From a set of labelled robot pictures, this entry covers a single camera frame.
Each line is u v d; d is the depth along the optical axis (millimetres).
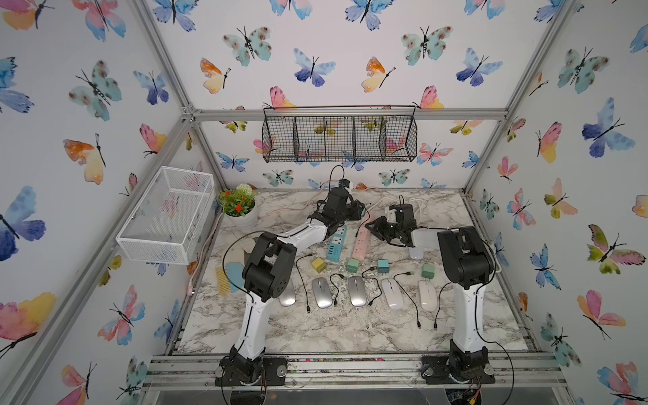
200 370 755
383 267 946
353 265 951
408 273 934
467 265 603
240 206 956
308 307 864
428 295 864
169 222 860
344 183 863
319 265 937
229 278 529
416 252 979
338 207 771
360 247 976
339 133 986
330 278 929
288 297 890
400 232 859
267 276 552
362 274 938
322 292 880
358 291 886
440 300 867
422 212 1098
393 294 867
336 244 989
